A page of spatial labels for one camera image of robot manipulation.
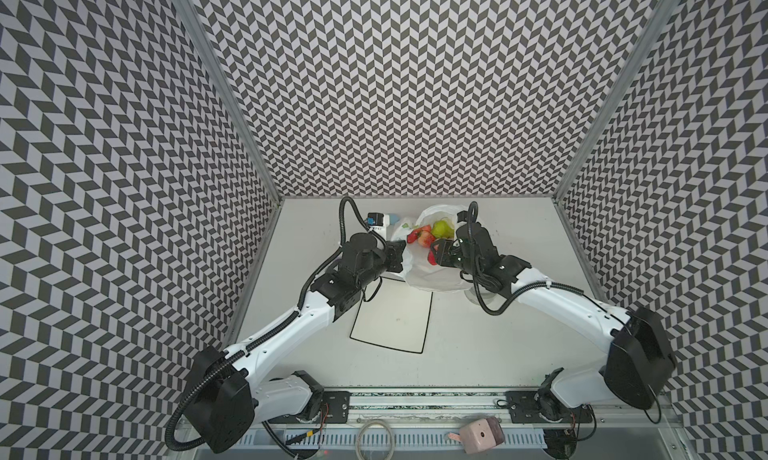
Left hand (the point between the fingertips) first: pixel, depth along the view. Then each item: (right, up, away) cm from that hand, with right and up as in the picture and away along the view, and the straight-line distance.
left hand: (406, 244), depth 76 cm
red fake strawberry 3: (+3, +1, +26) cm, 26 cm away
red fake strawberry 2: (+7, 0, +25) cm, 26 cm away
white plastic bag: (+4, -11, +20) cm, 23 cm away
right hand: (+8, -3, +6) cm, 11 cm away
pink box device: (+16, -40, -13) cm, 45 cm away
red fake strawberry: (+7, -4, +4) cm, 9 cm away
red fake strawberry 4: (+8, +4, +28) cm, 30 cm away
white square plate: (-2, -22, +10) cm, 25 cm away
